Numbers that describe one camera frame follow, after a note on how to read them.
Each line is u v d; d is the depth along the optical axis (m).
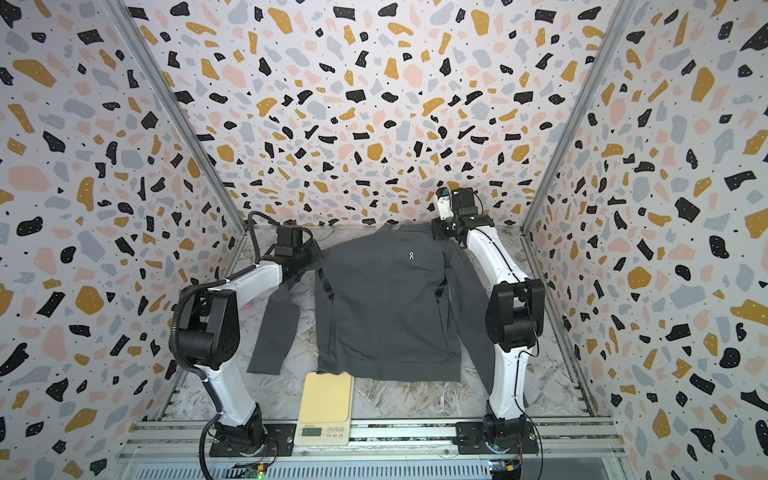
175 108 0.86
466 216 0.71
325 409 0.77
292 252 0.77
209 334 0.50
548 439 0.76
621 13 0.72
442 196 0.85
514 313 0.54
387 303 1.00
